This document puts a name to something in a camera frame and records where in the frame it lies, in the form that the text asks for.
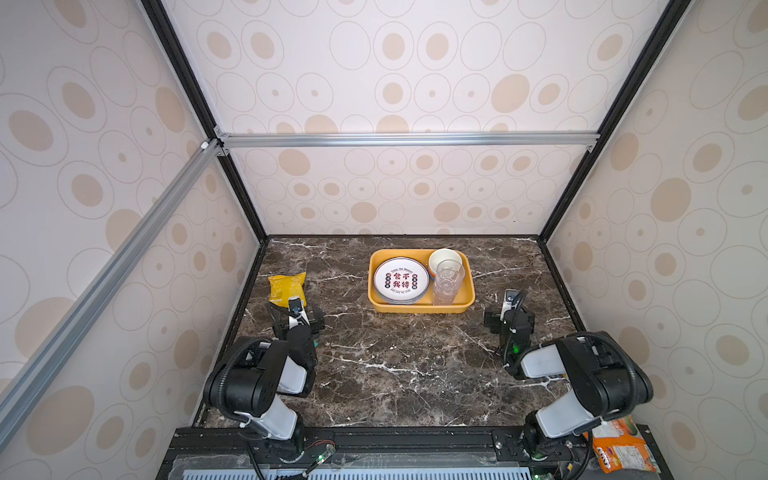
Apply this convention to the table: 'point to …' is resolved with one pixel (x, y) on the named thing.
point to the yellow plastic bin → (466, 297)
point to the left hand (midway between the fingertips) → (303, 300)
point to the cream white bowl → (441, 255)
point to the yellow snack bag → (284, 287)
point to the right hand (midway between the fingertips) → (510, 305)
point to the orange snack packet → (618, 444)
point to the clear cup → (449, 275)
